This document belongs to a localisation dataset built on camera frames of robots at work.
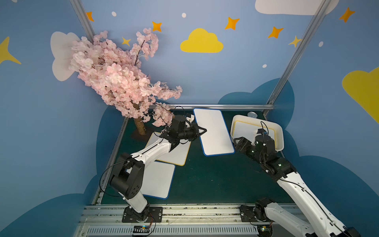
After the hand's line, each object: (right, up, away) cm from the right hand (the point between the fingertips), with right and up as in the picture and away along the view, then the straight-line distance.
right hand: (241, 141), depth 77 cm
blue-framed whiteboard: (-12, -1, +8) cm, 14 cm away
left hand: (-17, +6, +4) cm, 18 cm away
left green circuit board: (-52, -44, -4) cm, 68 cm away
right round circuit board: (+11, -45, -3) cm, 47 cm away
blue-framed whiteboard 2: (-46, -24, +10) cm, 53 cm away
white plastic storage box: (+29, +10, +33) cm, 45 cm away
